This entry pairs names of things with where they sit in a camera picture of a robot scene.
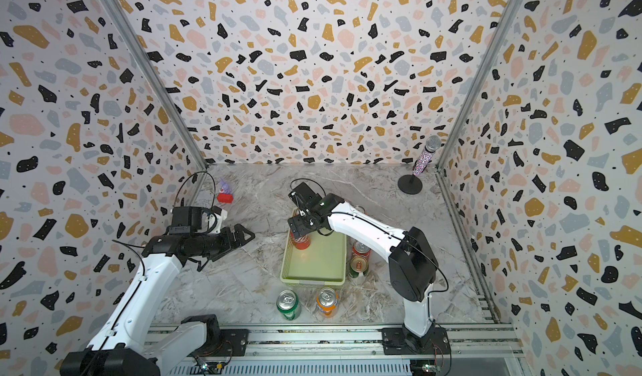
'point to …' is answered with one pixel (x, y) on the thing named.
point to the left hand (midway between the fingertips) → (245, 239)
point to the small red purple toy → (225, 195)
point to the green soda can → (287, 302)
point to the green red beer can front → (358, 265)
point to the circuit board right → (430, 368)
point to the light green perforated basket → (323, 262)
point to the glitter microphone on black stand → (412, 184)
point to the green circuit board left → (211, 368)
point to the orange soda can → (327, 299)
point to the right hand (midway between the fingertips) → (302, 225)
